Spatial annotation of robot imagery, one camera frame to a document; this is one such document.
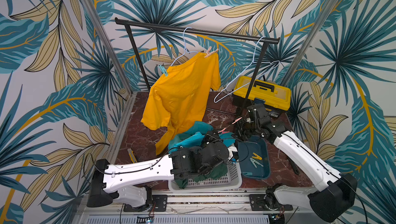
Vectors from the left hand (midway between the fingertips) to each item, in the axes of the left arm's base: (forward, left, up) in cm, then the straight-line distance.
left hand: (211, 129), depth 64 cm
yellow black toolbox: (+34, -43, -15) cm, 57 cm away
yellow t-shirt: (+18, +15, +1) cm, 23 cm away
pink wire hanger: (+1, -6, 0) cm, 6 cm away
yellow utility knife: (0, +43, -30) cm, 52 cm away
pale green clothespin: (-2, -27, -30) cm, 40 cm away
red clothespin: (0, -5, -1) cm, 5 cm away
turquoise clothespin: (-9, -21, -30) cm, 38 cm away
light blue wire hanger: (+56, +15, +2) cm, 58 cm away
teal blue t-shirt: (-5, +7, +3) cm, 9 cm away
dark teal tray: (0, -27, -30) cm, 40 cm away
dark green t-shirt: (-9, -5, -27) cm, 29 cm away
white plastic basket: (-13, -13, -31) cm, 36 cm away
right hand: (+8, -9, -10) cm, 15 cm away
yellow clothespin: (+1, -28, -30) cm, 41 cm away
